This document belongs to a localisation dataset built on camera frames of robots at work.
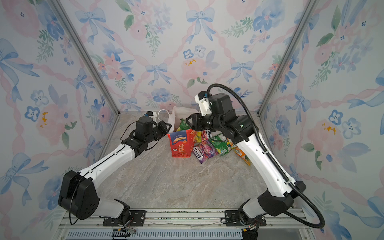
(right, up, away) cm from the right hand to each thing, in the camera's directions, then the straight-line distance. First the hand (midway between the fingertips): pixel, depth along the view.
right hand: (189, 118), depth 64 cm
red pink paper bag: (-5, -12, +16) cm, 21 cm away
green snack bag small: (+19, -15, +34) cm, 42 cm away
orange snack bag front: (+30, -19, +31) cm, 47 cm away
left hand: (-9, -2, +16) cm, 18 cm away
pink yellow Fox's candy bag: (+7, -10, +39) cm, 41 cm away
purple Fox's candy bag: (+9, -19, +31) cm, 37 cm away
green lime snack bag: (-4, -3, +28) cm, 28 cm away
